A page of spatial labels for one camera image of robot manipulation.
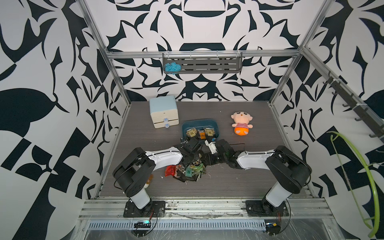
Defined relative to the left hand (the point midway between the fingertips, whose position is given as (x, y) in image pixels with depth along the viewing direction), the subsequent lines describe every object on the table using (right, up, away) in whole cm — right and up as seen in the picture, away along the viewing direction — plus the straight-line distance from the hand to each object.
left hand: (194, 154), depth 91 cm
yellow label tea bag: (-2, +12, +10) cm, 16 cm away
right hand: (+4, -1, -2) cm, 4 cm away
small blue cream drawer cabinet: (-19, +26, +4) cm, 33 cm away
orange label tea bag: (+5, +11, +8) cm, 14 cm away
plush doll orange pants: (+32, +21, +10) cm, 39 cm away
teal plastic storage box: (+4, +17, +12) cm, 22 cm away
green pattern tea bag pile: (+1, -6, -6) cm, 9 cm away
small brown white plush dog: (-25, -13, -11) cm, 30 cm away
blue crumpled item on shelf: (-13, +52, 0) cm, 54 cm away
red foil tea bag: (-13, -7, -8) cm, 17 cm away
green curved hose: (+60, -6, -41) cm, 73 cm away
